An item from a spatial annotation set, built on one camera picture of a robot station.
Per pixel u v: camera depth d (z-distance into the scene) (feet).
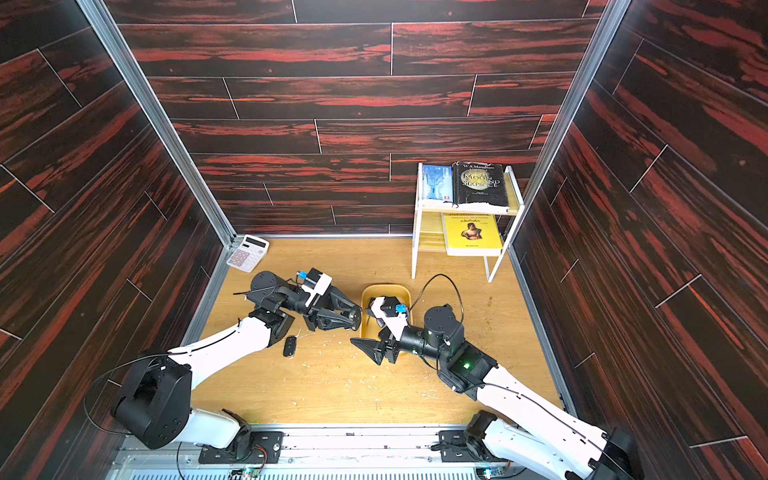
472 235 3.12
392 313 1.78
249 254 3.70
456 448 2.35
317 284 1.83
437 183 2.90
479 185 2.84
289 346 2.91
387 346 1.86
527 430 1.55
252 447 2.36
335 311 2.13
